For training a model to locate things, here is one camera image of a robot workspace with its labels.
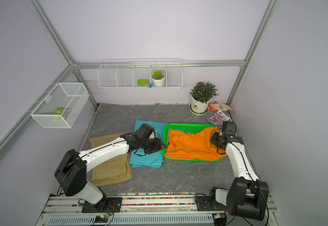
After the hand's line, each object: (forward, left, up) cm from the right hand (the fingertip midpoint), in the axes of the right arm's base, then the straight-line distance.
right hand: (214, 138), depth 86 cm
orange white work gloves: (+38, -12, -11) cm, 41 cm away
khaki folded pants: (-16, +59, -9) cm, 62 cm away
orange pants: (-1, +19, -5) cm, 20 cm away
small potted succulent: (+33, +35, +21) cm, 53 cm away
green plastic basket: (+12, +15, -6) cm, 20 cm away
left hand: (-7, +31, +1) cm, 32 cm away
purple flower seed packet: (+25, -11, -11) cm, 30 cm away
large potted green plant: (+33, +4, +6) cm, 34 cm away
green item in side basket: (+7, +88, +19) cm, 90 cm away
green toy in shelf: (+39, +47, +14) cm, 63 cm away
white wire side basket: (+14, +92, +16) cm, 94 cm away
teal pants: (-9, +46, -9) cm, 48 cm away
